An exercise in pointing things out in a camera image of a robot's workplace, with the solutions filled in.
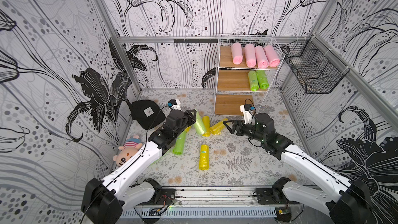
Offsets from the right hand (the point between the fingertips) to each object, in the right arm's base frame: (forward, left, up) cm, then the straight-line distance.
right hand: (229, 121), depth 75 cm
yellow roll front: (-13, +13, -18) cm, 25 cm away
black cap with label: (+16, +50, -15) cm, 54 cm away
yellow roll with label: (+6, +5, -17) cm, 19 cm away
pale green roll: (-3, +15, +1) cm, 15 cm away
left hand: (+3, +16, +1) cm, 16 cm away
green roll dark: (-6, +28, -19) cm, 34 cm away
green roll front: (+22, -15, +6) cm, 27 cm away
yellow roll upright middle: (+14, +12, -20) cm, 27 cm away
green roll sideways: (+23, -20, +7) cm, 31 cm away
